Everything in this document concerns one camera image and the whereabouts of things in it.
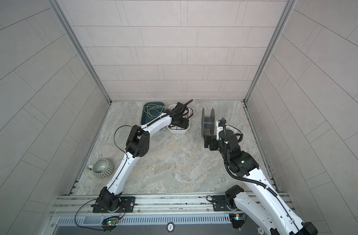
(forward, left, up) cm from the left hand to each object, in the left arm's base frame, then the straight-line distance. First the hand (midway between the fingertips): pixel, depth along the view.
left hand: (188, 121), depth 104 cm
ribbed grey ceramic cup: (-34, +50, +1) cm, 60 cm away
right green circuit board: (-57, -23, 0) cm, 61 cm away
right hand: (-23, -11, +20) cm, 32 cm away
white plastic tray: (-8, +9, 0) cm, 12 cm away
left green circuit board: (-58, +34, +5) cm, 67 cm away
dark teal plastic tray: (+1, +31, +3) cm, 31 cm away
